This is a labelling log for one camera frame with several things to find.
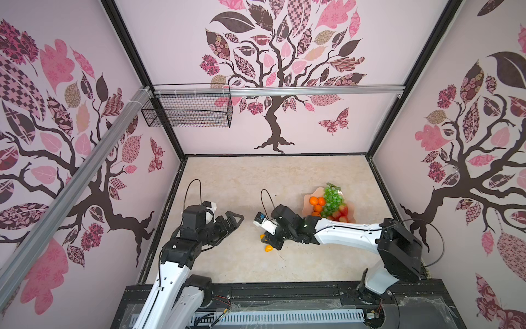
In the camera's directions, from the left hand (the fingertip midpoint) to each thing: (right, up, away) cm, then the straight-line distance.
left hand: (237, 228), depth 73 cm
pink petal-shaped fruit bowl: (+30, +4, +22) cm, 37 cm away
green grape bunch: (+42, +9, +19) cm, 47 cm away
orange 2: (+35, +4, +20) cm, 41 cm away
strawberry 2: (+42, +1, +17) cm, 45 cm away
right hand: (+9, -5, +7) cm, 12 cm away
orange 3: (+33, +2, +19) cm, 38 cm away
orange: (+33, +7, +21) cm, 40 cm away
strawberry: (+45, +4, +17) cm, 49 cm away
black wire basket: (-26, +53, +21) cm, 62 cm away
